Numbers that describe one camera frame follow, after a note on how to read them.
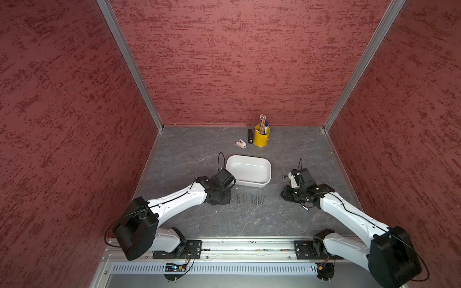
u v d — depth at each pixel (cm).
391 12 72
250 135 113
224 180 66
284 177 95
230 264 71
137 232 41
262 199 89
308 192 63
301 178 67
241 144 110
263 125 105
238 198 89
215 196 61
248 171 97
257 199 88
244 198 90
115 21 74
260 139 105
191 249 75
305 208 85
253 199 88
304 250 74
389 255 41
